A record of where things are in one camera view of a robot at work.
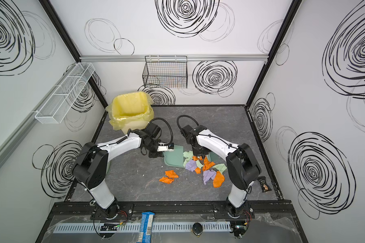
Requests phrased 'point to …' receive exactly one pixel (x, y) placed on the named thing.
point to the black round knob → (197, 229)
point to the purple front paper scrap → (207, 174)
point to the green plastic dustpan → (175, 158)
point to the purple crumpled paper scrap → (191, 165)
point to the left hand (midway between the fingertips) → (163, 150)
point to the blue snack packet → (145, 232)
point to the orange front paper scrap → (171, 175)
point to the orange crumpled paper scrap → (197, 170)
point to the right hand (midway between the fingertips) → (201, 154)
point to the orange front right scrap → (218, 179)
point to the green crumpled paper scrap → (189, 155)
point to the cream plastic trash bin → (134, 125)
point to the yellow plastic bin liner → (128, 110)
